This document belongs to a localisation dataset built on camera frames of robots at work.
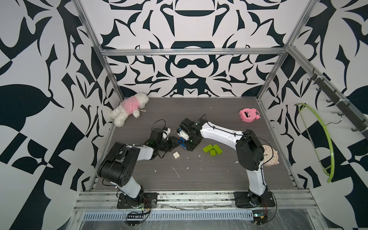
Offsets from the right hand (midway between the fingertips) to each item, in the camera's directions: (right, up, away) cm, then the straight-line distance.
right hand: (189, 144), depth 89 cm
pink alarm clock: (+44, +17, +16) cm, 50 cm away
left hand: (-5, +2, +1) cm, 6 cm away
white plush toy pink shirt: (-41, +24, +14) cm, 50 cm away
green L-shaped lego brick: (+15, -4, +2) cm, 16 cm away
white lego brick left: (-8, -7, 0) cm, 10 cm away
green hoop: (+62, +23, -8) cm, 67 cm away
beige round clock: (+47, -6, -2) cm, 48 cm away
